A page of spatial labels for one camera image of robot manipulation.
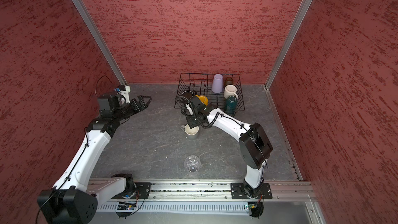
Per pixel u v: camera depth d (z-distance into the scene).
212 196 0.73
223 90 1.13
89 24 0.85
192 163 0.81
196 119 0.62
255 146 0.46
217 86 1.09
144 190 0.74
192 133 0.83
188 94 1.01
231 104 1.00
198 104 0.68
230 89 1.06
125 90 0.68
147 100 0.73
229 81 1.12
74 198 0.37
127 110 0.64
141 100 0.67
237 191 0.74
